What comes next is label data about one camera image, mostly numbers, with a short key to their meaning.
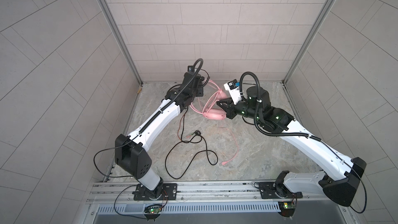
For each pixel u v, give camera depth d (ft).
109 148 1.30
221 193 2.33
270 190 2.33
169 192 2.31
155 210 2.10
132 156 1.33
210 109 2.28
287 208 2.23
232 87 1.81
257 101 1.54
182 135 2.92
